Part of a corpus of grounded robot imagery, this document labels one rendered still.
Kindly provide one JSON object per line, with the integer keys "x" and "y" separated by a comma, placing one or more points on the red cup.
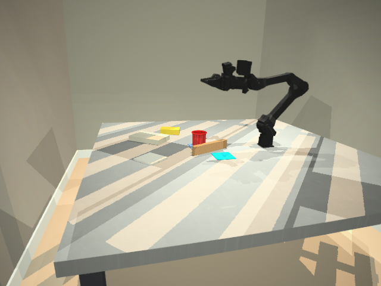
{"x": 198, "y": 137}

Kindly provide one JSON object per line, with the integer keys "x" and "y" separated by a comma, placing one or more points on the yellow flat block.
{"x": 170, "y": 130}

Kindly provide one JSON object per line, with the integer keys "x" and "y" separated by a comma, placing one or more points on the wooden plank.
{"x": 209, "y": 147}

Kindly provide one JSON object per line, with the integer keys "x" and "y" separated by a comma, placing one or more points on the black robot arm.
{"x": 265, "y": 123}

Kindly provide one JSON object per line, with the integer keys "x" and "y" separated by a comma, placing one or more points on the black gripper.
{"x": 225, "y": 82}

